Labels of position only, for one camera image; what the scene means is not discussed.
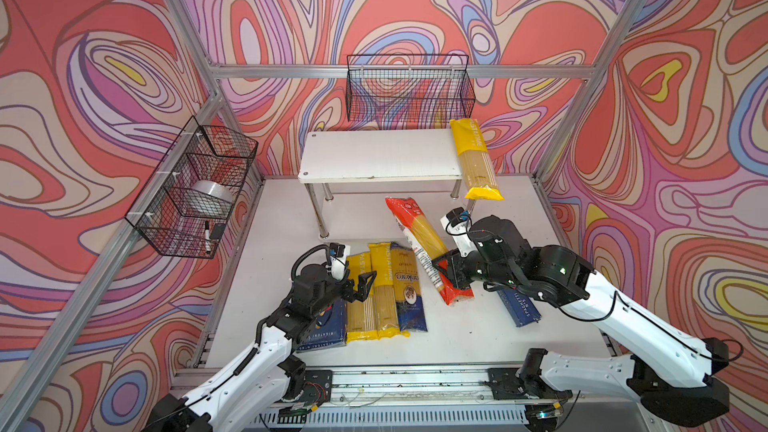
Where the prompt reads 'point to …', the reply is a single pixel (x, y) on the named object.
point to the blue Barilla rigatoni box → (328, 331)
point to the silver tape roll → (212, 192)
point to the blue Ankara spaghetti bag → (408, 297)
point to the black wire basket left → (184, 208)
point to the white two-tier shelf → (377, 156)
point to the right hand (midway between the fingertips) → (441, 268)
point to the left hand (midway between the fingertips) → (364, 268)
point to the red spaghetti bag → (429, 243)
